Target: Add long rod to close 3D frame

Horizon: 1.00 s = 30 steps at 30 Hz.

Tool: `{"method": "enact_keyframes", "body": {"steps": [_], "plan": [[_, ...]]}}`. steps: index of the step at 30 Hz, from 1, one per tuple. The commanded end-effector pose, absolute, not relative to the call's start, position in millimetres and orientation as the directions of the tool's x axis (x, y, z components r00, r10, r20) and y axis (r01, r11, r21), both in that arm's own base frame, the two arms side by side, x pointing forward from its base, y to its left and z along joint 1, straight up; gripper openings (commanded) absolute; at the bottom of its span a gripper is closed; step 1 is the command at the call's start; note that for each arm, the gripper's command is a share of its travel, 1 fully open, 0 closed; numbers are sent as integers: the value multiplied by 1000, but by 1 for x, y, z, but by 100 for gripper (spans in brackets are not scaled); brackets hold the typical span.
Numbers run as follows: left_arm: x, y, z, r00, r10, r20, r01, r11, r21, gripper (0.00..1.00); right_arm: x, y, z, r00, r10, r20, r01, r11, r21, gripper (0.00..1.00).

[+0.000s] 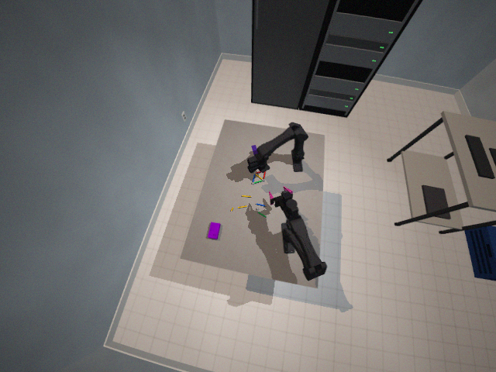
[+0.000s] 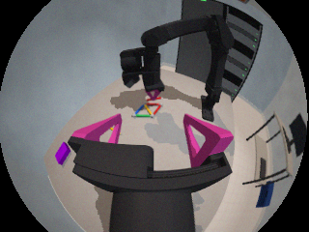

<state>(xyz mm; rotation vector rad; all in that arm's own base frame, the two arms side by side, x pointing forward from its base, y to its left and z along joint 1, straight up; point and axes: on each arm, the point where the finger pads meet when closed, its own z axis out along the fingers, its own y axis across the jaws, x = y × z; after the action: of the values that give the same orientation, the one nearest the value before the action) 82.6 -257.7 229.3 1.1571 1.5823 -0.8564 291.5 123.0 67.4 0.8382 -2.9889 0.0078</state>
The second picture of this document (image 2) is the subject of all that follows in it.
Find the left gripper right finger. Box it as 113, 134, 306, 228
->
183, 114, 234, 167

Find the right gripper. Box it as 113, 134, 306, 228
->
144, 69, 164, 101

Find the purple rectangular block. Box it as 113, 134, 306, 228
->
55, 142, 70, 164

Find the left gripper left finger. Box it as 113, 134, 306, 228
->
72, 113, 122, 144

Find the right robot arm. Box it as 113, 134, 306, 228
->
120, 14, 235, 122

